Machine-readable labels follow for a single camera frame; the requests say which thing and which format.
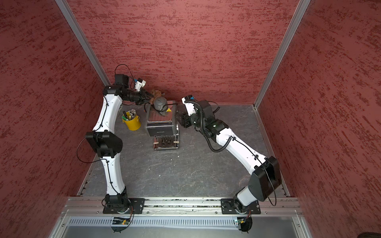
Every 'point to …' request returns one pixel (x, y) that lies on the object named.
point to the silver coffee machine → (161, 124)
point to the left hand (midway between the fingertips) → (154, 100)
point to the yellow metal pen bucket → (134, 124)
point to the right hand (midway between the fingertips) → (178, 118)
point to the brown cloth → (156, 93)
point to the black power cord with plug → (156, 109)
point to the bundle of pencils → (132, 114)
